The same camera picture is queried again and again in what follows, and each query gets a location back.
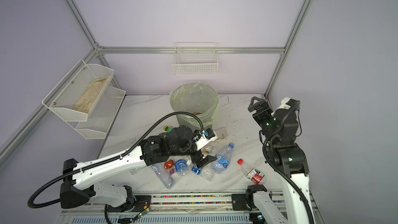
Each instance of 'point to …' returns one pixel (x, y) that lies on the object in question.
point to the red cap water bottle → (252, 174)
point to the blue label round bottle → (181, 166)
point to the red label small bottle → (169, 164)
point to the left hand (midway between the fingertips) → (210, 148)
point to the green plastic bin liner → (197, 98)
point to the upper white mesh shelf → (74, 98)
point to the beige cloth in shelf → (86, 100)
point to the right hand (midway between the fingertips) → (254, 102)
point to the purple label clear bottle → (163, 175)
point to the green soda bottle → (168, 129)
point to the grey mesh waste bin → (181, 122)
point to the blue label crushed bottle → (205, 173)
